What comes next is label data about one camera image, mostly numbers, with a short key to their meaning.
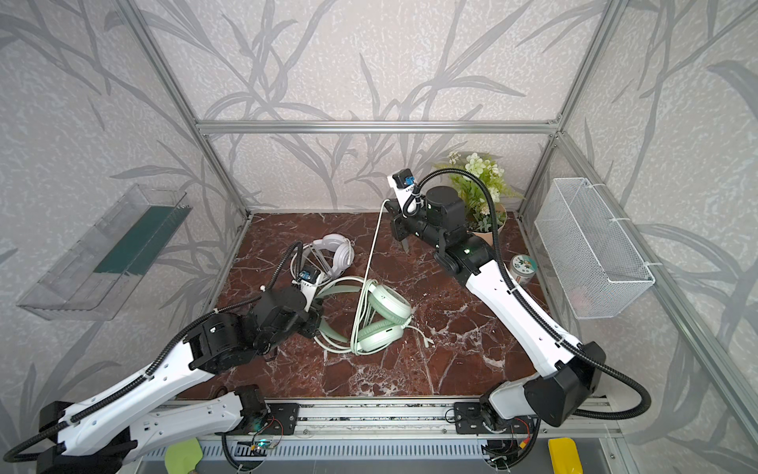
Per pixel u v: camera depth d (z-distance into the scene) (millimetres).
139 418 417
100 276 655
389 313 597
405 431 725
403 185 549
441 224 509
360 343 614
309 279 578
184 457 681
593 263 619
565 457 679
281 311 475
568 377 382
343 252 964
